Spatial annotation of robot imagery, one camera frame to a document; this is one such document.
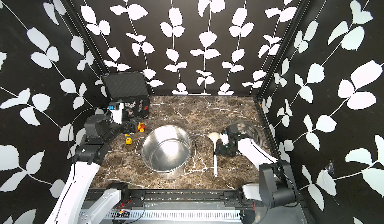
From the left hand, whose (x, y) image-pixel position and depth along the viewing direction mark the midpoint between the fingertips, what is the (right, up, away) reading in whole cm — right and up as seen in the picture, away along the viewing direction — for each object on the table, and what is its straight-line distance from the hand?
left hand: (131, 113), depth 71 cm
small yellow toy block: (-11, -18, +22) cm, 30 cm away
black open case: (-18, +17, +39) cm, 46 cm away
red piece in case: (-7, +3, +40) cm, 41 cm away
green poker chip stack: (-26, +8, +40) cm, 49 cm away
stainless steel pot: (+13, -24, +19) cm, 33 cm away
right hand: (+44, -22, +16) cm, 52 cm away
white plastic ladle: (+43, -15, +21) cm, 51 cm away
